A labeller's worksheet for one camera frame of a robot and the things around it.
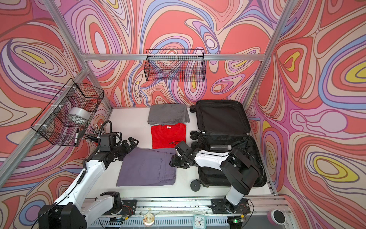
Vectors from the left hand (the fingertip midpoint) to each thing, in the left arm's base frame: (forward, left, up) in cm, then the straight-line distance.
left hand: (135, 144), depth 83 cm
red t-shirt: (+13, -17, -12) cm, 25 cm away
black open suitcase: (+17, -57, -6) cm, 60 cm away
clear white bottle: (+3, -53, -10) cm, 54 cm away
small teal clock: (-37, -36, -11) cm, 53 cm away
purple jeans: (-10, -5, -11) cm, 16 cm away
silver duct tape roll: (+8, +25, +19) cm, 32 cm away
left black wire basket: (+4, +31, +19) cm, 36 cm away
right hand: (-10, -23, -12) cm, 27 cm away
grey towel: (+34, -13, -11) cm, 38 cm away
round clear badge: (-36, -11, -13) cm, 40 cm away
